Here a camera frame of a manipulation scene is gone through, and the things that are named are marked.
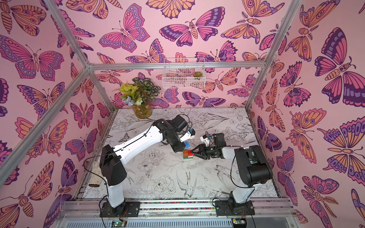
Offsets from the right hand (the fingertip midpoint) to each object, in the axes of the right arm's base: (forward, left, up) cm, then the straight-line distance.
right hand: (194, 152), depth 89 cm
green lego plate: (-2, +4, -4) cm, 6 cm away
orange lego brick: (-1, +5, +1) cm, 6 cm away
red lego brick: (-1, +3, 0) cm, 3 cm away
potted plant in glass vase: (+39, +40, +13) cm, 58 cm away
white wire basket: (+51, +8, +20) cm, 55 cm away
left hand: (-1, +7, +9) cm, 11 cm away
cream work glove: (-17, +58, -5) cm, 61 cm away
